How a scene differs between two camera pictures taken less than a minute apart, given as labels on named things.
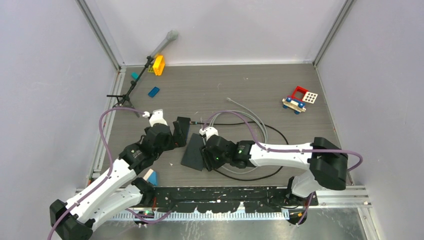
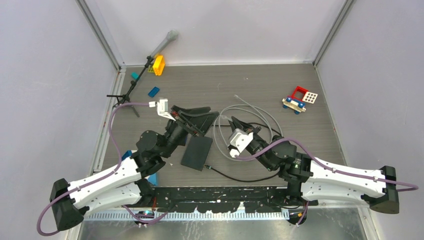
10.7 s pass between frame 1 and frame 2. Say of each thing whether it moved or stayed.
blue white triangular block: stayed
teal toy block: stayed
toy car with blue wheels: stayed
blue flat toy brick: stayed
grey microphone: stayed
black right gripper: moved
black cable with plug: moved
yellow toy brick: stayed
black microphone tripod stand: stayed
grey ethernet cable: moved
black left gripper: moved
